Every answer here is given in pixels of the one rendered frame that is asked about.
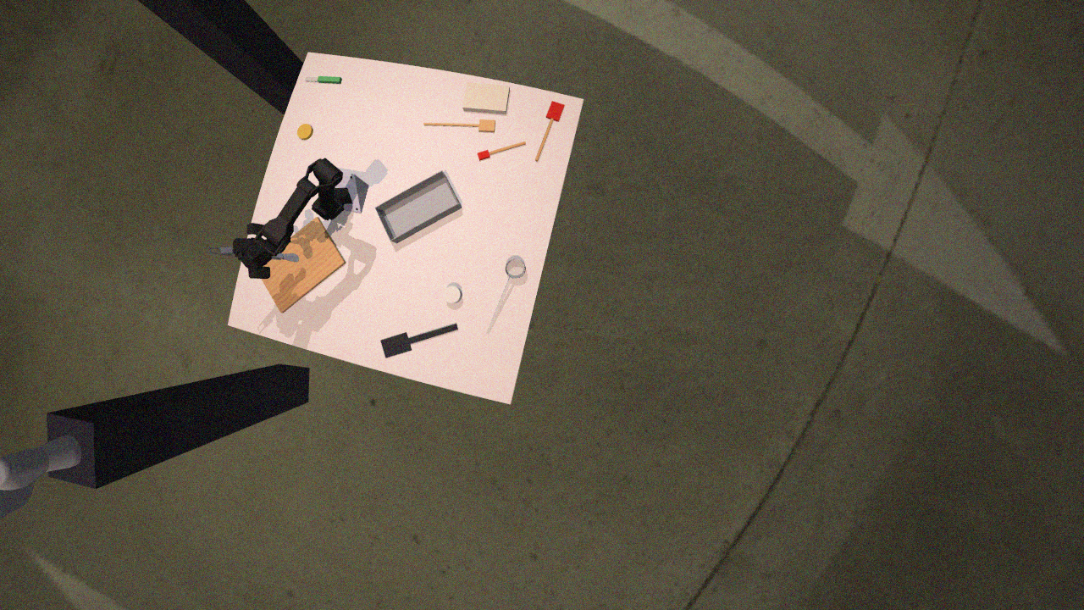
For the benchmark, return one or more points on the beige flat rectangular board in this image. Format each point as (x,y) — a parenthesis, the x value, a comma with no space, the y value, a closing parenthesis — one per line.
(485,98)

